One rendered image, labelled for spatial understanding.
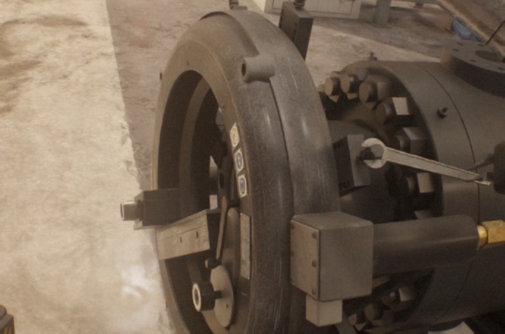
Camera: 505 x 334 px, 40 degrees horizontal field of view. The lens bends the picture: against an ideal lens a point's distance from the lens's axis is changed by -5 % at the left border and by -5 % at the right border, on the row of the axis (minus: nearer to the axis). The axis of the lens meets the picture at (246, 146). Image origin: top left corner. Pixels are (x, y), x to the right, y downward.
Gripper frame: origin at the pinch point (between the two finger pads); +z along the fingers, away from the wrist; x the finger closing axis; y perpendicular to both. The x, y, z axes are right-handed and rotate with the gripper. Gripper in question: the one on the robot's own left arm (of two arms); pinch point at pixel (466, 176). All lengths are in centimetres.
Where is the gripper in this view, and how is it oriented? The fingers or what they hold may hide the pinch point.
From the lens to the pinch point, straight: 111.0
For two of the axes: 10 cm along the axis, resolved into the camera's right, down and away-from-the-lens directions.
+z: -3.3, 2.4, 9.1
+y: 9.3, 2.1, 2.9
